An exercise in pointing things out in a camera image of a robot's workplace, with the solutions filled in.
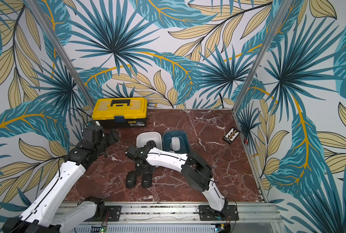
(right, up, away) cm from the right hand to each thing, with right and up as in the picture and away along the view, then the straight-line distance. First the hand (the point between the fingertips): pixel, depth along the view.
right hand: (142, 171), depth 83 cm
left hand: (-15, +20, -6) cm, 26 cm away
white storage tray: (-3, +18, +14) cm, 23 cm away
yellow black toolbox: (-17, +35, +12) cm, 41 cm away
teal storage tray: (+14, +19, +19) cm, 30 cm away
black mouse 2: (+2, -4, -2) cm, 5 cm away
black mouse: (-7, -5, 0) cm, 8 cm away
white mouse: (+19, +14, +12) cm, 26 cm away
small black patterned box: (+58, +19, +20) cm, 65 cm away
